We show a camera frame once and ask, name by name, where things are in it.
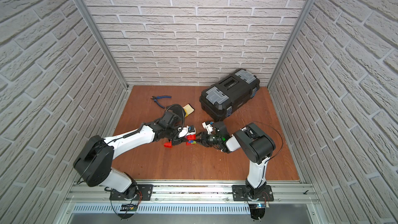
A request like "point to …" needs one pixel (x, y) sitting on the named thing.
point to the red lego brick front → (187, 143)
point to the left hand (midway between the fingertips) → (188, 134)
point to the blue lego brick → (192, 141)
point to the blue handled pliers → (155, 98)
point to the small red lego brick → (168, 144)
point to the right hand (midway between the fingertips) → (195, 140)
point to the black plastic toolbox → (217, 100)
